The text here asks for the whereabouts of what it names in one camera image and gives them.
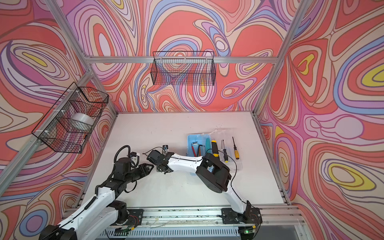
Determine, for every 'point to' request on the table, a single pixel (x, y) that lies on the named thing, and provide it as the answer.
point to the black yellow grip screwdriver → (225, 155)
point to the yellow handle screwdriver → (236, 152)
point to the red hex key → (194, 152)
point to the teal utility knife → (208, 145)
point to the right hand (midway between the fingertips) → (166, 168)
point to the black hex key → (198, 149)
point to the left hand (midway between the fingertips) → (153, 166)
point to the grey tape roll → (81, 121)
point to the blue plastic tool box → (218, 134)
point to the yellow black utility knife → (214, 148)
